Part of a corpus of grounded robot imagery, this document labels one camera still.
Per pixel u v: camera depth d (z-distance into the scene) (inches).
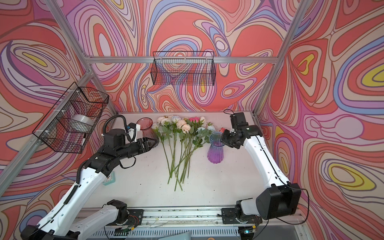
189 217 29.5
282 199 15.6
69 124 27.7
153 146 26.7
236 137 22.1
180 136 40.9
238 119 23.8
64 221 15.3
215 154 38.7
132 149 23.7
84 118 29.0
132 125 25.6
